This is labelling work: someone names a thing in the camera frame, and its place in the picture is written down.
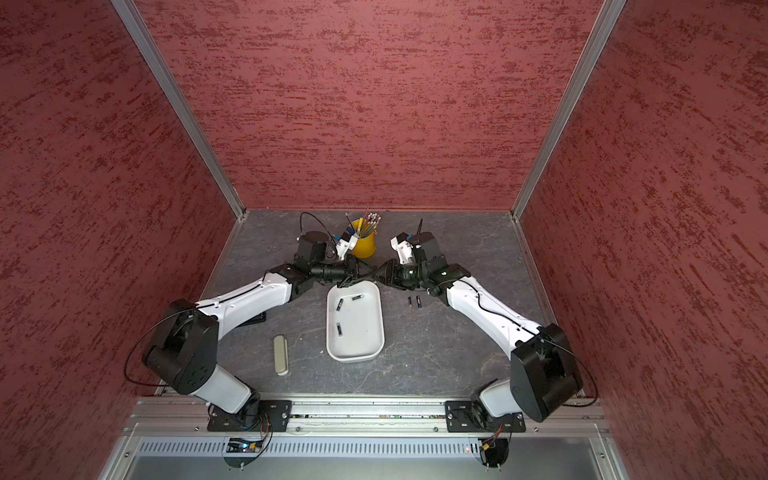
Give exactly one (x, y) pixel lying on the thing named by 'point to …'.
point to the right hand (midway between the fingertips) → (374, 282)
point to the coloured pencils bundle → (367, 225)
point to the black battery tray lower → (339, 329)
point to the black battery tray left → (338, 307)
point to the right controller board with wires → (494, 451)
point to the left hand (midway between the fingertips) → (375, 277)
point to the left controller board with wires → (241, 452)
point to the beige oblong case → (281, 355)
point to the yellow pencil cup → (366, 246)
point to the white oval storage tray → (355, 324)
